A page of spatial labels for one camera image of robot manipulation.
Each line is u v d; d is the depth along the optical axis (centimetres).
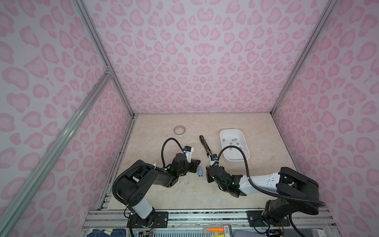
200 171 88
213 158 75
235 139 104
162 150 70
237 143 103
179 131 110
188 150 81
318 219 73
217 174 64
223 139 104
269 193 44
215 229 72
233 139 104
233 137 105
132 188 45
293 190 45
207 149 98
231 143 103
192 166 80
